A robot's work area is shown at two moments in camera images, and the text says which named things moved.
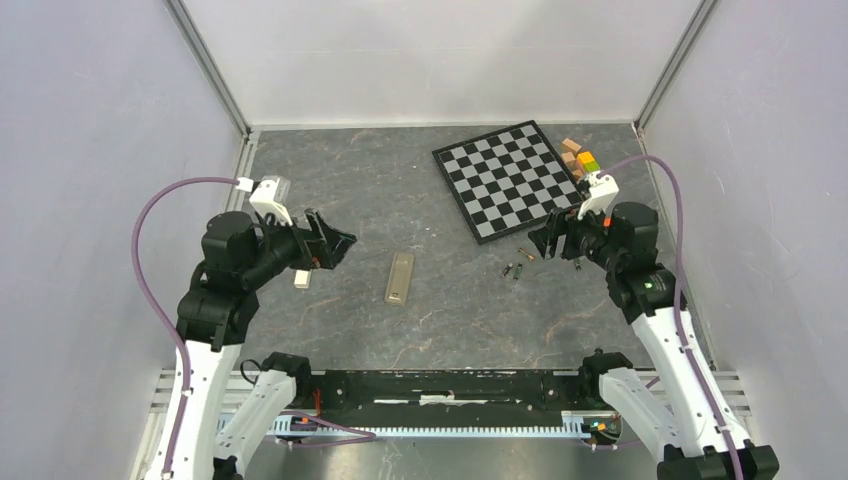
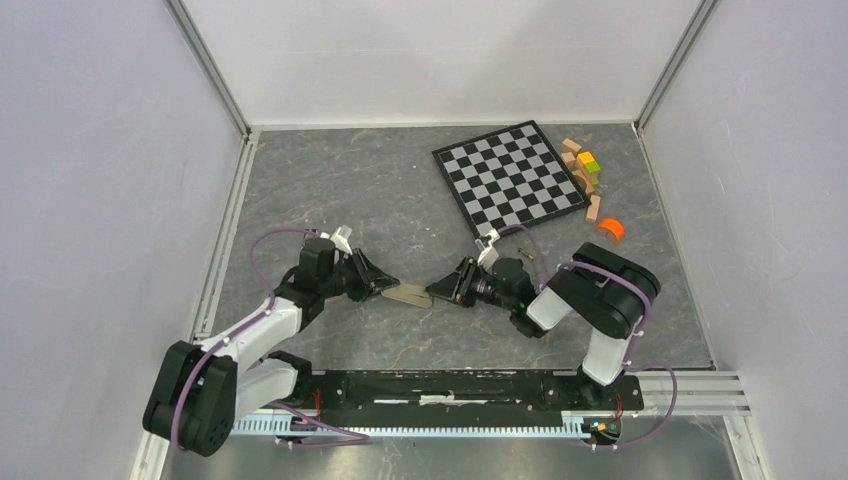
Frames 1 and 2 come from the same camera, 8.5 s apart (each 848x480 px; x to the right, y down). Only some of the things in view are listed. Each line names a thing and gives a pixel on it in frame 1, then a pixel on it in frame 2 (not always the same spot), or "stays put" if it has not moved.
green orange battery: x=531 y=257 stays put
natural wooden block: x=568 y=158 stays put
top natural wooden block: x=569 y=145 stays put
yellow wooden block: x=584 y=157 stays put
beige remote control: x=400 y=279 -> x=409 y=292
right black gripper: x=562 y=222 -> x=454 y=287
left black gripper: x=322 y=246 -> x=368 y=276
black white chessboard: x=506 y=180 stays put
